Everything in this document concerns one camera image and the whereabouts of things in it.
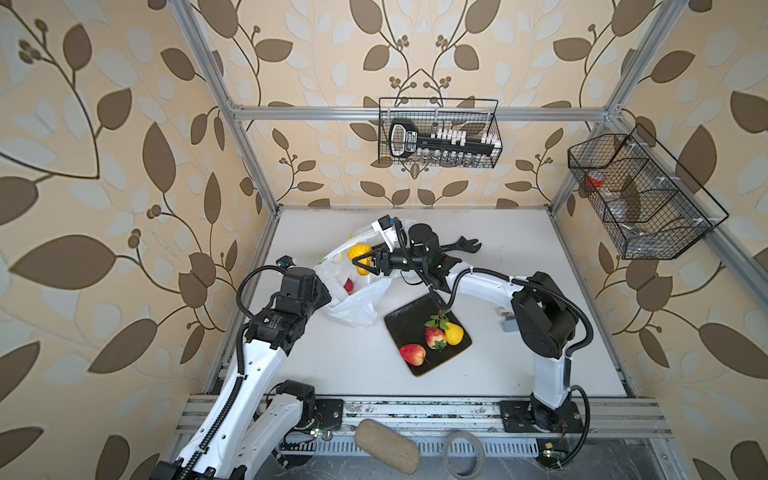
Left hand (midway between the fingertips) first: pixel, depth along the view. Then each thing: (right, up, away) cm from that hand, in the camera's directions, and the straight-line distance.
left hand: (321, 283), depth 77 cm
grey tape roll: (+39, -38, -8) cm, 55 cm away
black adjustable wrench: (+44, +10, +31) cm, 55 cm away
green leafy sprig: (+32, -12, +8) cm, 35 cm away
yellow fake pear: (+10, +9, -1) cm, 14 cm away
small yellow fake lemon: (+36, -15, +7) cm, 40 cm away
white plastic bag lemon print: (+7, -4, +12) cm, 14 cm away
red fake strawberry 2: (+5, -3, +13) cm, 15 cm away
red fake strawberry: (+30, -16, +5) cm, 35 cm away
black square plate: (+23, -14, +12) cm, 29 cm away
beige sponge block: (+18, -36, -9) cm, 41 cm away
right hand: (+9, +6, +1) cm, 11 cm away
